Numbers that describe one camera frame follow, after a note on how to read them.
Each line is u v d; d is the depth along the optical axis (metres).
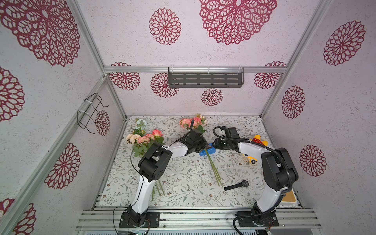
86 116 0.75
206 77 0.94
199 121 1.06
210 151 0.98
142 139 0.97
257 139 1.00
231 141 0.76
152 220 0.73
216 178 0.84
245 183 0.85
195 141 0.80
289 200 0.75
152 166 0.56
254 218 0.66
